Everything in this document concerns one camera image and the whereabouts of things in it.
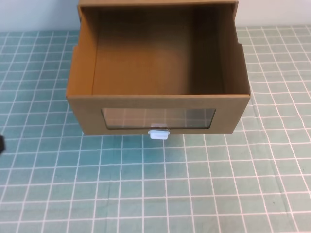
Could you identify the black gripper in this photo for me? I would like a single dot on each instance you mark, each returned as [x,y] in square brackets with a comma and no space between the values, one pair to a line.
[2,144]

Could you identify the cardboard drawer with window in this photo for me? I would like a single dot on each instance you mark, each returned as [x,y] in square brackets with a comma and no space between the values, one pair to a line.
[158,67]

